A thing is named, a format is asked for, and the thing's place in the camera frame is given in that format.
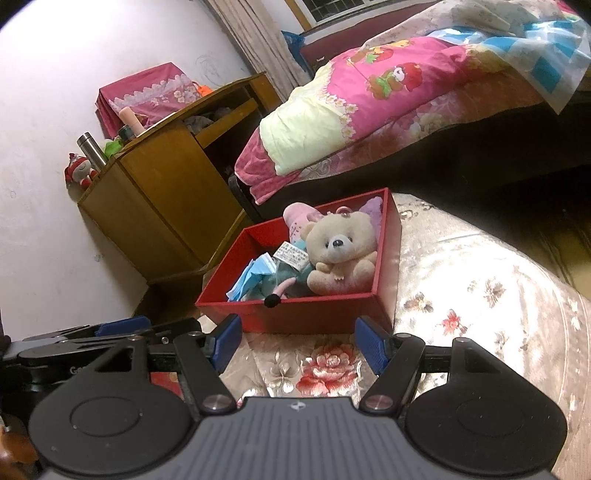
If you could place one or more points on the small orange item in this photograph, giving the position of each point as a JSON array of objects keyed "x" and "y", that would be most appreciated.
[{"x": 202, "y": 88}]

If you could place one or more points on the dark wooden bed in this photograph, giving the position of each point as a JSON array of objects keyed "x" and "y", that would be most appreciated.
[{"x": 461, "y": 166}]

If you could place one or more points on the beige teddy bear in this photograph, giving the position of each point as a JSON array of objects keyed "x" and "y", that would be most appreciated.
[{"x": 339, "y": 249}]

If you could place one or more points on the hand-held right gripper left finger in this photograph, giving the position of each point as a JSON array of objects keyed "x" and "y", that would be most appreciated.
[{"x": 228, "y": 341}]

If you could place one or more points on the clothes in cabinet shelf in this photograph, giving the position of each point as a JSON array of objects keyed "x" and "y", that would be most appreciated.
[{"x": 203, "y": 121}]

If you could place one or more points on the pink cylinder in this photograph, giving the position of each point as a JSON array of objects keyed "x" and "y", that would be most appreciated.
[{"x": 128, "y": 121}]

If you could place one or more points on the pink plush toy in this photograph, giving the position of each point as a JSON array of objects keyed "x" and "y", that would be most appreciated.
[{"x": 300, "y": 219}]

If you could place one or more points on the box under pink floral cover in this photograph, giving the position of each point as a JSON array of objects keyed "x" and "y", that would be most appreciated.
[{"x": 152, "y": 92}]

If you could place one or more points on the pink cartoon quilt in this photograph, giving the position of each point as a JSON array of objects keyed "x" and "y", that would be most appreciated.
[{"x": 392, "y": 92}]

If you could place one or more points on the red white snowman plush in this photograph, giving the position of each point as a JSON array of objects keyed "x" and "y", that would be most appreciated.
[{"x": 81, "y": 171}]

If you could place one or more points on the red cardboard box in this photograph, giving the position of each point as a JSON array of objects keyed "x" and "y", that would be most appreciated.
[{"x": 323, "y": 314}]

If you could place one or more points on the wooden cabinet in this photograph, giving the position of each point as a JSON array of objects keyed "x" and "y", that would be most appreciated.
[{"x": 157, "y": 207}]

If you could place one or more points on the blue checkered blanket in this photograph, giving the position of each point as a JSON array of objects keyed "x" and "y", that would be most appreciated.
[{"x": 531, "y": 50}]

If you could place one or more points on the purple cloth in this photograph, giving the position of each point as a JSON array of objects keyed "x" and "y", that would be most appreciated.
[{"x": 375, "y": 214}]

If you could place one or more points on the light blue face mask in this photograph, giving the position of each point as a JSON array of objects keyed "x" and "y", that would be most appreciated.
[{"x": 249, "y": 279}]

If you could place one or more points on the blue bag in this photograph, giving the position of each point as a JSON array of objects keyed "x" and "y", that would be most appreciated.
[{"x": 292, "y": 44}]

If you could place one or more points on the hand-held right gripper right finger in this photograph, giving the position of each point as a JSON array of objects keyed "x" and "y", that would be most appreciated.
[{"x": 371, "y": 344}]

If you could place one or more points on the beige curtain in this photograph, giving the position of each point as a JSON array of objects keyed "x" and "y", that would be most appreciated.
[{"x": 258, "y": 41}]

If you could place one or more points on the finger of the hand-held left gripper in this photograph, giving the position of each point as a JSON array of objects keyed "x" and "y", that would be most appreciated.
[
  {"x": 175, "y": 328},
  {"x": 122, "y": 326}
]

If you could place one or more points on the steel thermos bottle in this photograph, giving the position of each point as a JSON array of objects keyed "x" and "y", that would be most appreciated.
[{"x": 92, "y": 150}]

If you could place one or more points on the teal plush doll pink limbs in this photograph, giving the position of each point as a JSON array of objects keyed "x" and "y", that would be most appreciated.
[{"x": 298, "y": 274}]

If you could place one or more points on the window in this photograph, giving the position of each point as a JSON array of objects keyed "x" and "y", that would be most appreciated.
[{"x": 337, "y": 9}]

